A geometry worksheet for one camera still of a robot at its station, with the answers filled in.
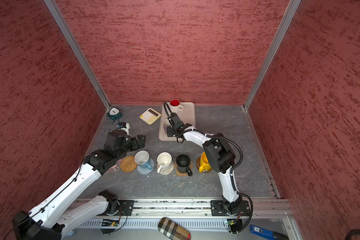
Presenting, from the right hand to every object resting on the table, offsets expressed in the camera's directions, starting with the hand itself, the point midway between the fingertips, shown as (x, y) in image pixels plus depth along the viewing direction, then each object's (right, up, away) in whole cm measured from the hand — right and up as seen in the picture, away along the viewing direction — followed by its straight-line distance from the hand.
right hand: (170, 132), depth 97 cm
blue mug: (-16, -15, -11) cm, 24 cm away
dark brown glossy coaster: (+18, -19, -9) cm, 27 cm away
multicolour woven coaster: (-2, -22, -12) cm, 25 cm away
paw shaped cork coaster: (+6, -23, -11) cm, 27 cm away
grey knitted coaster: (-13, -22, -12) cm, 28 cm away
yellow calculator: (-17, +11, +16) cm, 26 cm away
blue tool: (+47, -42, -33) cm, 71 cm away
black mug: (+9, -18, -12) cm, 23 cm away
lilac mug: (-3, +6, +5) cm, 9 cm away
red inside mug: (+2, +18, +12) cm, 22 cm away
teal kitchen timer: (-44, +13, +13) cm, 47 cm away
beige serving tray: (-7, +12, +17) cm, 22 cm away
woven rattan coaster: (-25, -19, -8) cm, 32 cm away
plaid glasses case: (+3, -41, -32) cm, 52 cm away
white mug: (-3, -15, -11) cm, 19 cm away
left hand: (-15, -3, -19) cm, 25 cm away
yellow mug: (+20, -15, -17) cm, 31 cm away
